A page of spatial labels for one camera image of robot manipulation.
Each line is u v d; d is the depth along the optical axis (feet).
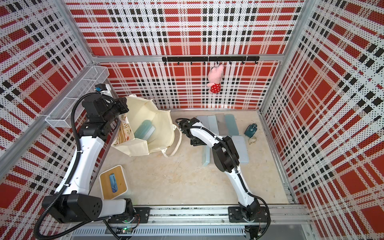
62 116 2.22
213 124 3.65
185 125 2.37
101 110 1.76
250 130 3.23
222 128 3.65
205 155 2.96
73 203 1.23
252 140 3.33
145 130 3.14
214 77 3.10
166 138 2.87
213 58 2.94
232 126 3.54
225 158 1.91
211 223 2.36
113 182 2.65
